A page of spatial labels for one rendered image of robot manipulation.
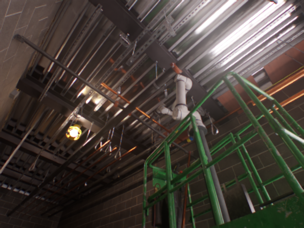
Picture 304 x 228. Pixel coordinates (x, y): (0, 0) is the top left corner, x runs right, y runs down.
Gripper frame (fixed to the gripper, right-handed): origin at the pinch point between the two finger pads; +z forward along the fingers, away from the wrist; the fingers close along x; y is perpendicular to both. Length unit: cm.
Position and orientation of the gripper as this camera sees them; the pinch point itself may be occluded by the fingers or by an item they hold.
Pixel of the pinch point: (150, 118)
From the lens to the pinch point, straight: 274.7
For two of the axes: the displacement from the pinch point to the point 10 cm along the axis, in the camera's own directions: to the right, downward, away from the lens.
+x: 1.8, 5.0, -8.5
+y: -7.1, -5.3, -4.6
